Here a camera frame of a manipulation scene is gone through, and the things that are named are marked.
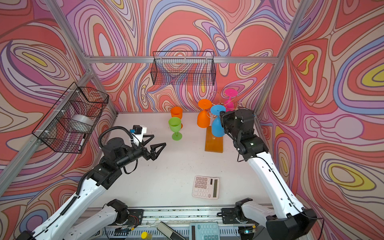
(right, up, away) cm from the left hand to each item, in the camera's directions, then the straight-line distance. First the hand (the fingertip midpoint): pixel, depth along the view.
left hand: (160, 140), depth 67 cm
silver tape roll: (-39, +9, +4) cm, 40 cm away
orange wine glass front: (+4, +16, +37) cm, 41 cm away
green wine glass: (+3, +8, +31) cm, 32 cm away
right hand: (+27, +12, +2) cm, 30 cm away
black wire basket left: (-46, +7, +5) cm, 46 cm away
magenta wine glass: (+37, +26, +17) cm, 48 cm away
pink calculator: (+22, -28, +14) cm, 38 cm away
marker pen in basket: (-40, -1, +5) cm, 40 cm away
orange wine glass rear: (+21, +11, +17) cm, 29 cm away
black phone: (+4, -42, 0) cm, 43 cm away
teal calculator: (+20, -42, +1) cm, 47 cm away
